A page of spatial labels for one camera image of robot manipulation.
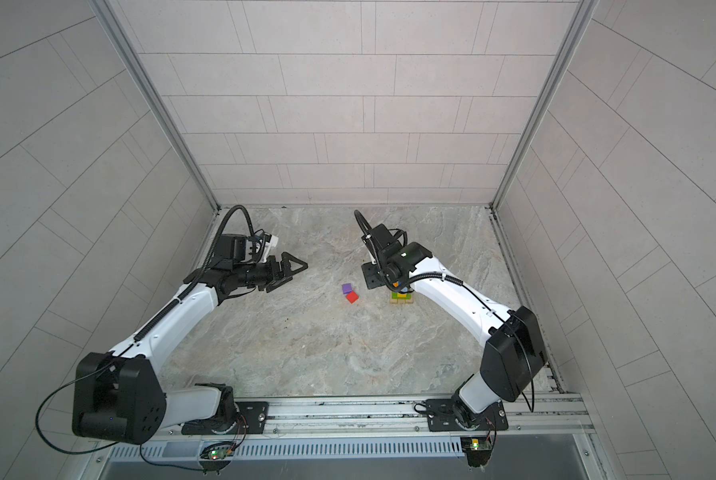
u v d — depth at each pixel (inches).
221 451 25.2
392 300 35.8
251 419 28.1
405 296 35.1
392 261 22.6
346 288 37.2
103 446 16.6
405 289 21.4
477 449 26.8
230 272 24.4
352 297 36.1
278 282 27.9
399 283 21.4
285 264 27.8
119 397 15.4
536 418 28.2
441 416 27.9
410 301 35.8
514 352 16.1
